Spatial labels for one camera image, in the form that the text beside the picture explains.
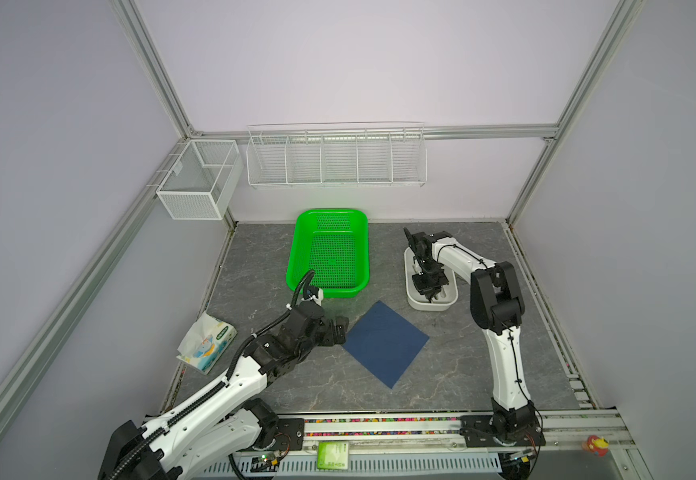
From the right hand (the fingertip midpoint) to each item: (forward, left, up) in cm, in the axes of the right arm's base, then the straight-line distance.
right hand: (431, 296), depth 99 cm
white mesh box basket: (+30, +79, +25) cm, 88 cm away
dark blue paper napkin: (-15, +16, -2) cm, 22 cm away
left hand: (-17, +31, +13) cm, 37 cm away
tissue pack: (-19, +68, +6) cm, 70 cm away
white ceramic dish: (0, -5, 0) cm, 5 cm away
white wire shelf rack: (+44, +33, +26) cm, 61 cm away
